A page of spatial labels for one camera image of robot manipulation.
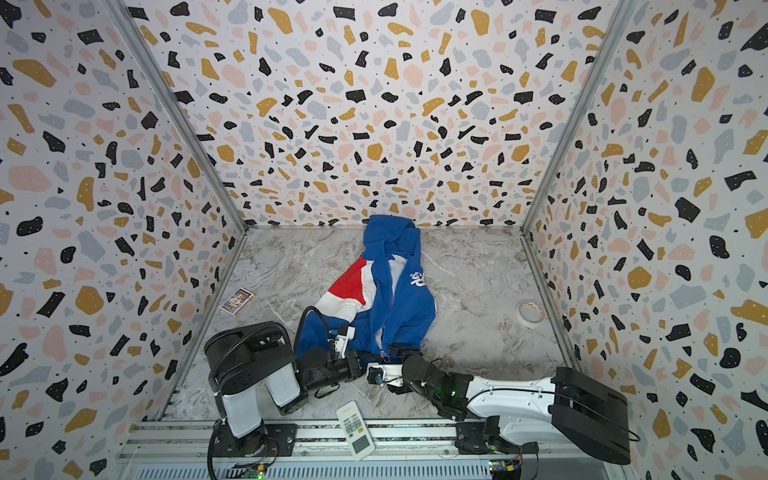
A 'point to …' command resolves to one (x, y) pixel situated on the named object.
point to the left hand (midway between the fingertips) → (382, 359)
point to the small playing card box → (237, 301)
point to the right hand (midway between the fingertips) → (386, 348)
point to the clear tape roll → (531, 310)
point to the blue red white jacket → (386, 296)
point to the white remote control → (356, 430)
